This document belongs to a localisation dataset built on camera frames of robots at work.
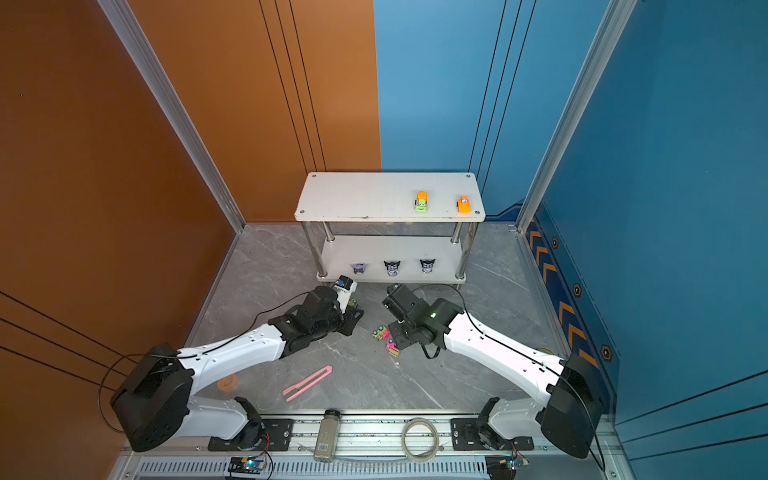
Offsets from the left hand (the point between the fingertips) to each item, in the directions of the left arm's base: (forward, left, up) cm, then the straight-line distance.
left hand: (362, 309), depth 85 cm
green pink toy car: (-3, -5, -8) cm, 10 cm away
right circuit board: (-35, -36, -11) cm, 52 cm away
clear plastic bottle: (-30, +6, -6) cm, 32 cm away
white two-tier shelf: (+44, -7, -10) cm, 45 cm away
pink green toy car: (-8, -9, -9) cm, 14 cm away
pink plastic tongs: (-14, +9, -9) cm, 19 cm away
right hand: (-7, -10, +2) cm, 13 cm away
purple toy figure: (+15, +3, 0) cm, 15 cm away
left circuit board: (-36, +26, -12) cm, 46 cm away
